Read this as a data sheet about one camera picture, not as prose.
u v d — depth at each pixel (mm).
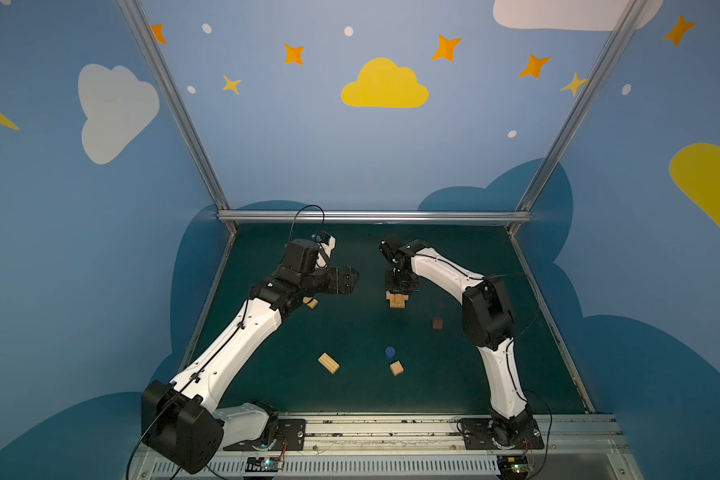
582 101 845
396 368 844
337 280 675
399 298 982
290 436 737
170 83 805
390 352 882
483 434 755
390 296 982
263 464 708
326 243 687
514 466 714
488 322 569
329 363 858
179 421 374
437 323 942
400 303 981
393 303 982
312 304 981
